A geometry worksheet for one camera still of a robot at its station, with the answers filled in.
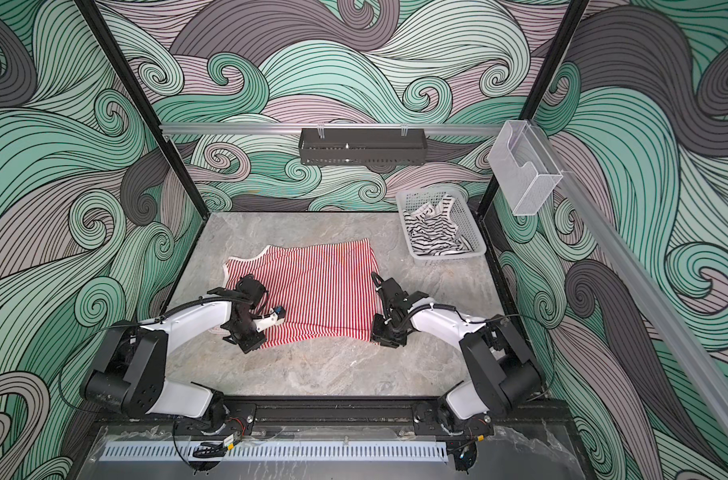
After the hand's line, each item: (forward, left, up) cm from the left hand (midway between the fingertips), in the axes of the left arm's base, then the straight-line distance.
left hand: (254, 340), depth 87 cm
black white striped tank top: (+42, -59, +3) cm, 73 cm away
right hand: (0, -36, +2) cm, 36 cm away
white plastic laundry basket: (+47, -70, +9) cm, 85 cm away
